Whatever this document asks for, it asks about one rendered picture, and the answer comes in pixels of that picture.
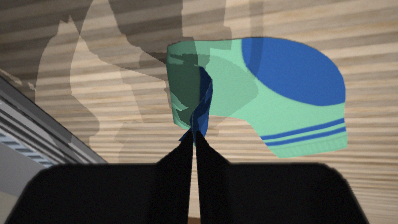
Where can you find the mint green sock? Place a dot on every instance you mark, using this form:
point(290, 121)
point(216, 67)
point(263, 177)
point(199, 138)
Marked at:
point(291, 94)

